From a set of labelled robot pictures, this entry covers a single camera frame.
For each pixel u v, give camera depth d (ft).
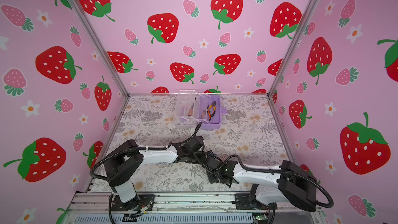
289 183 1.37
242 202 2.41
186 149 2.31
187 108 3.32
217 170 2.05
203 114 3.52
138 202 2.40
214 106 3.70
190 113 3.23
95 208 2.41
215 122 3.44
